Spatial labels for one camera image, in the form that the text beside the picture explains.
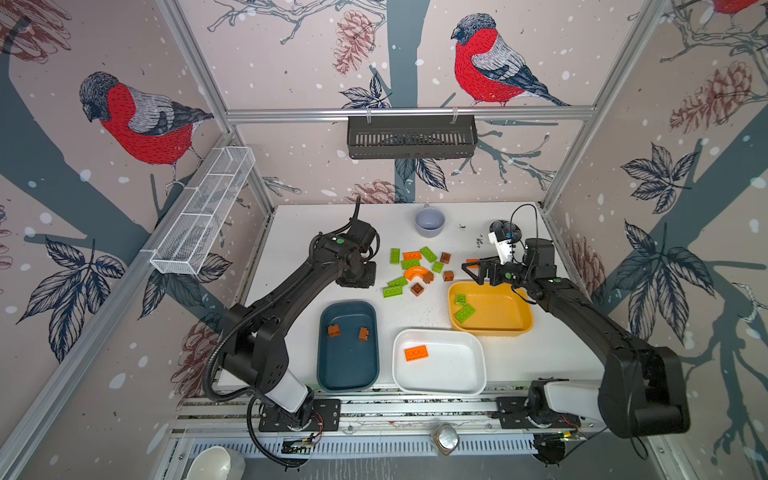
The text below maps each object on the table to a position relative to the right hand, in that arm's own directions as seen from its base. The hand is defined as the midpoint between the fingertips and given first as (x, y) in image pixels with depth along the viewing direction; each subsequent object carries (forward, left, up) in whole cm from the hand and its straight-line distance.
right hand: (472, 266), depth 84 cm
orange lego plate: (-20, +16, -15) cm, 30 cm away
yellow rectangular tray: (-6, -6, -15) cm, 17 cm away
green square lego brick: (+10, +8, -15) cm, 20 cm away
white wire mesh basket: (-8, +73, +17) cm, 75 cm away
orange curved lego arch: (+6, +12, -14) cm, 19 cm away
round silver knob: (-41, +10, -4) cm, 42 cm away
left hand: (-6, +30, 0) cm, 31 cm away
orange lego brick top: (+14, +17, -15) cm, 27 cm away
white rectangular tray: (-22, +10, -15) cm, 28 cm away
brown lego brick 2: (+5, +5, -14) cm, 16 cm away
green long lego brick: (-1, +24, -14) cm, 27 cm away
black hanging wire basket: (+45, +18, +15) cm, 51 cm away
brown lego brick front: (0, +16, -13) cm, 21 cm away
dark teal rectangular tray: (-19, +36, -15) cm, 43 cm away
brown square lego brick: (-16, +31, -13) cm, 37 cm away
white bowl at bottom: (-47, +61, -8) cm, 77 cm away
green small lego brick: (-3, +2, -14) cm, 14 cm away
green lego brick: (-7, +1, -15) cm, 16 cm away
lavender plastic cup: (+28, +11, -11) cm, 32 cm away
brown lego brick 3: (-15, +40, -12) cm, 45 cm away
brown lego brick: (+14, +6, -14) cm, 20 cm away
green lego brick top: (+15, +11, -15) cm, 25 cm away
